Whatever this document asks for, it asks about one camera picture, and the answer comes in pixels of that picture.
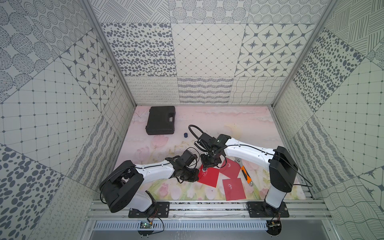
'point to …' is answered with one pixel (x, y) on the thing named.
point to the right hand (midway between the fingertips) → (206, 167)
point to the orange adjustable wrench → (244, 171)
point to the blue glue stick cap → (185, 135)
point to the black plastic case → (161, 120)
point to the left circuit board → (145, 225)
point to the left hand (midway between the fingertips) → (202, 182)
